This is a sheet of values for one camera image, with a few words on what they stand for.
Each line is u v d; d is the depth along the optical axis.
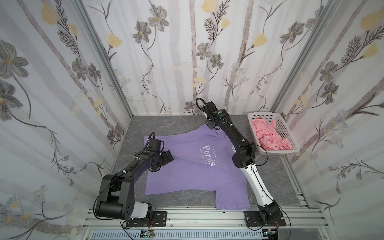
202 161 0.94
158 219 0.74
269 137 0.96
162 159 0.81
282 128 1.05
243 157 0.67
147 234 0.70
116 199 0.43
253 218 0.73
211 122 0.77
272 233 0.72
